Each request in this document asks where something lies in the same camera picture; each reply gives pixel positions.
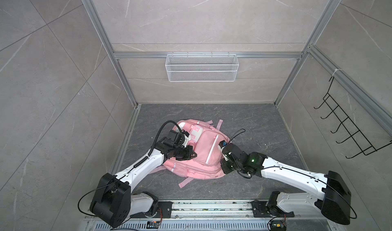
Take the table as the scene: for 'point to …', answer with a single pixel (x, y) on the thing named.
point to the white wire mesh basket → (201, 68)
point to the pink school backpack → (204, 137)
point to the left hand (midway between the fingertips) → (196, 152)
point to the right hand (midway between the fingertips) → (221, 161)
